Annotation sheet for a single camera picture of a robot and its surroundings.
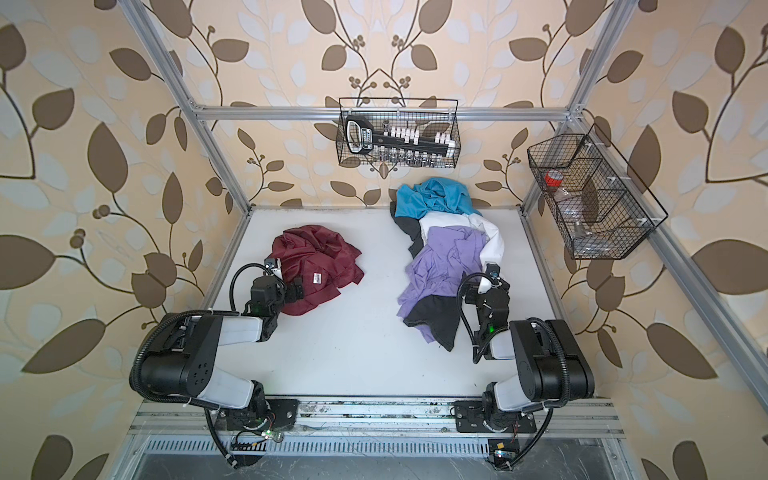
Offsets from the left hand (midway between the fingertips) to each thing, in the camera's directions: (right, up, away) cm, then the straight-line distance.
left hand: (286, 276), depth 94 cm
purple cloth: (+49, +2, +2) cm, 49 cm away
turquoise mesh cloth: (+49, +28, +14) cm, 58 cm away
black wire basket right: (+87, +20, -20) cm, 91 cm away
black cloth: (+48, -11, -3) cm, 50 cm away
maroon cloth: (+11, +6, +1) cm, 12 cm away
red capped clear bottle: (+81, +16, -20) cm, 85 cm away
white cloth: (+66, +8, 0) cm, 67 cm away
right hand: (+61, 0, -4) cm, 62 cm away
